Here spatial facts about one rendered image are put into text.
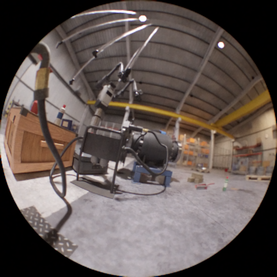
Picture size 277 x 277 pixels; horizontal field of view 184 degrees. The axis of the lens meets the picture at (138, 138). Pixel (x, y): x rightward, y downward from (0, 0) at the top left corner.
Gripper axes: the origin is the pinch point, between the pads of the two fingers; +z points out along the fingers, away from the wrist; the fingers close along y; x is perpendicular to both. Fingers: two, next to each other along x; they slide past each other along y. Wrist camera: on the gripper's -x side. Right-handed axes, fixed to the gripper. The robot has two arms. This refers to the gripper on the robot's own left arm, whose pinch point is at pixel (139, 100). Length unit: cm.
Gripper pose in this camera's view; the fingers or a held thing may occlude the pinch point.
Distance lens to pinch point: 138.5
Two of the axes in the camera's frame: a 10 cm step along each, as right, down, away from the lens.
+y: 4.4, 2.6, 8.6
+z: 2.6, 8.8, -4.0
